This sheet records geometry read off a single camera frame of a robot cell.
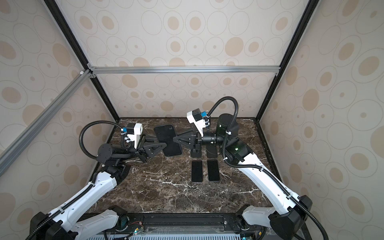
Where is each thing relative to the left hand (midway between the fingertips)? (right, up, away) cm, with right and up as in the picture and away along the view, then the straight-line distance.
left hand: (167, 149), depth 53 cm
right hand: (+3, +3, +1) cm, 4 cm away
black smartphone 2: (+21, -17, +38) cm, 47 cm away
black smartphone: (+11, -18, +39) cm, 44 cm away
